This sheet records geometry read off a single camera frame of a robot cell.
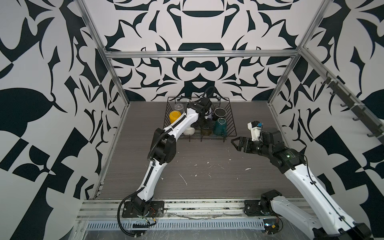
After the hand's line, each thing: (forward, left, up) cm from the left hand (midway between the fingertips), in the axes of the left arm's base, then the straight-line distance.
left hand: (205, 124), depth 95 cm
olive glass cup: (-2, -1, -6) cm, 6 cm away
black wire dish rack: (+31, -13, -12) cm, 36 cm away
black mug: (+8, -9, +2) cm, 13 cm away
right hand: (-18, -13, +12) cm, 25 cm away
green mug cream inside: (-1, -9, -1) cm, 9 cm away
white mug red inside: (-3, +10, -3) cm, 11 cm away
